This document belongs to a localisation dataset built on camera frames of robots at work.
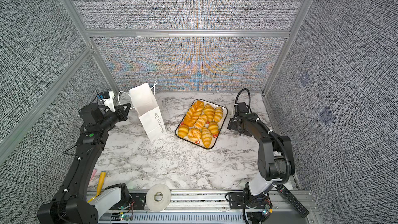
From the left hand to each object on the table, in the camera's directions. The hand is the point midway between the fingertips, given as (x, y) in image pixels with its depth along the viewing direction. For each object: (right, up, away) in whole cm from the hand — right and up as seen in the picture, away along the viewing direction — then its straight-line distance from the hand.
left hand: (130, 104), depth 76 cm
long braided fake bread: (+30, -5, +28) cm, 41 cm away
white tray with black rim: (+31, -18, +17) cm, 39 cm away
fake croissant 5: (+38, -19, +16) cm, 45 cm away
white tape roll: (+13, -47, -4) cm, 49 cm away
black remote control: (+78, -45, -4) cm, 90 cm away
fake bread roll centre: (+35, -11, +22) cm, 42 cm away
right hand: (+58, -14, +18) cm, 62 cm away
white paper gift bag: (0, +2, +20) cm, 20 cm away
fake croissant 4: (+24, -16, +18) cm, 34 cm away
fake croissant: (+41, -4, +28) cm, 50 cm away
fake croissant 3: (+43, -14, +20) cm, 49 cm away
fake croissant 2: (+46, -6, +27) cm, 54 cm away
